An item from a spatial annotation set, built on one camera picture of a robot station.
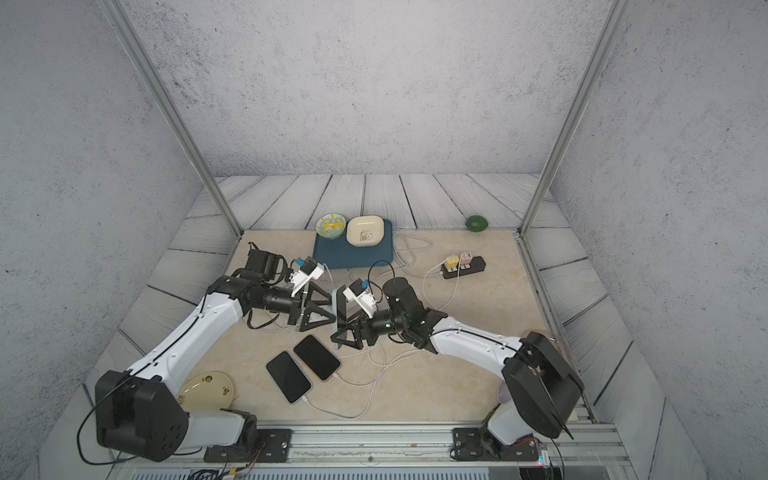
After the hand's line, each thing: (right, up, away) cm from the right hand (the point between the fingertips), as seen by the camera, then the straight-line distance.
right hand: (341, 333), depth 72 cm
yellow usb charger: (+32, +16, +30) cm, 47 cm away
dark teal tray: (-8, +19, +42) cm, 47 cm away
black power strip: (+43, +15, +35) cm, 58 cm away
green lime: (+46, +31, +47) cm, 72 cm away
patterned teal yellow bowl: (-12, +30, +46) cm, 56 cm away
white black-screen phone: (-17, -15, +13) cm, 26 cm away
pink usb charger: (+37, +18, +30) cm, 51 cm away
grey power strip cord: (+15, +18, +39) cm, 46 cm away
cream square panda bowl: (+2, +28, +46) cm, 54 cm away
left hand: (-2, +6, 0) cm, 6 cm away
